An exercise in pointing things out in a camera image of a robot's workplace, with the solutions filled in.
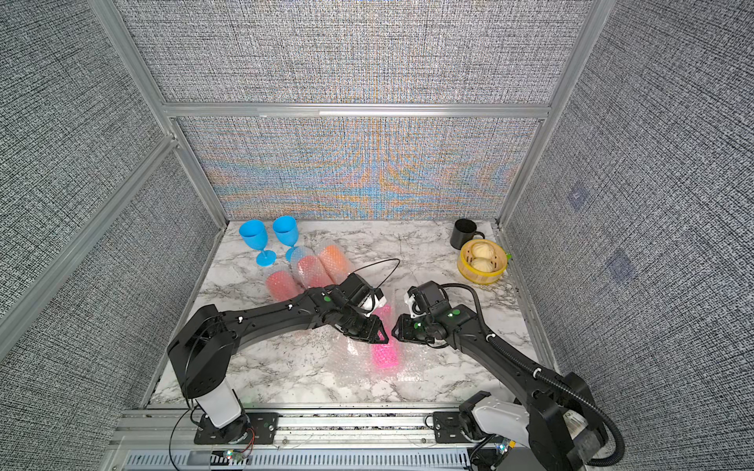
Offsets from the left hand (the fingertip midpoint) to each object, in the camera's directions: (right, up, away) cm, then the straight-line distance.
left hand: (389, 341), depth 78 cm
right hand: (+2, +3, +3) cm, 4 cm away
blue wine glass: (-43, +30, +17) cm, 55 cm away
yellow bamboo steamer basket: (+41, +20, +27) cm, 53 cm away
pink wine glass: (-1, -4, -1) cm, 4 cm away
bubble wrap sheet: (-10, -7, +7) cm, 13 cm away
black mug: (+28, +31, +28) cm, 51 cm away
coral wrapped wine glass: (-33, +13, +14) cm, 38 cm away
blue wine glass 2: (-34, +32, +23) cm, 52 cm away
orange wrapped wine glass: (-17, +20, +19) cm, 32 cm away
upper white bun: (+34, +24, +25) cm, 48 cm away
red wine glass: (-24, +17, +17) cm, 34 cm away
